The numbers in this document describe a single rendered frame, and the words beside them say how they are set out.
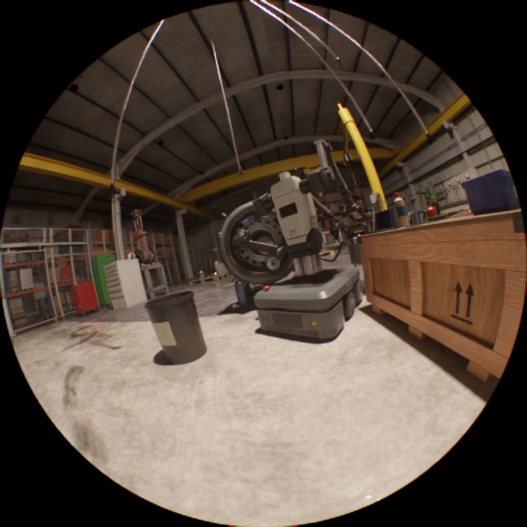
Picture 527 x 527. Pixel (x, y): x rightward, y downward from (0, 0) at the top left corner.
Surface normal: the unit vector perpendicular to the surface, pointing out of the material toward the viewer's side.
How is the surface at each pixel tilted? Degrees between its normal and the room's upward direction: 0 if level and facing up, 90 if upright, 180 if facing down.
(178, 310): 93
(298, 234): 90
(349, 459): 0
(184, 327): 93
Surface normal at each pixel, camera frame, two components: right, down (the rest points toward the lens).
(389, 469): -0.22, -0.97
